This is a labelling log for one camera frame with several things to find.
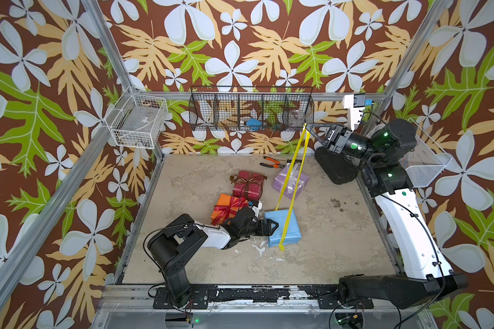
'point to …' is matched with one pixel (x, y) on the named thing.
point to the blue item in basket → (254, 124)
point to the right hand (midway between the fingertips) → (307, 130)
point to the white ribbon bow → (294, 177)
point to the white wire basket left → (139, 123)
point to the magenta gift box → (248, 185)
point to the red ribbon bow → (227, 210)
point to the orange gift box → (223, 200)
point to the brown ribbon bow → (234, 178)
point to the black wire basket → (251, 109)
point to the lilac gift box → (287, 181)
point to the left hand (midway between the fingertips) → (272, 223)
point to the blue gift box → (293, 234)
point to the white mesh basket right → (424, 163)
